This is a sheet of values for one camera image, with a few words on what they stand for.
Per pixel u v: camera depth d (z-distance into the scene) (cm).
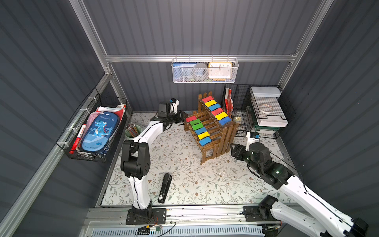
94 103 77
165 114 75
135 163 52
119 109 79
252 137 64
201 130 89
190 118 94
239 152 65
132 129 89
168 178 81
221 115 80
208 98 89
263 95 102
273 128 98
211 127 92
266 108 95
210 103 87
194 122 94
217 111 82
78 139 64
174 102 85
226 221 73
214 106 85
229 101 114
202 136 87
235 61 89
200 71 90
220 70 88
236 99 116
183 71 89
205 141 84
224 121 77
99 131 64
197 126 91
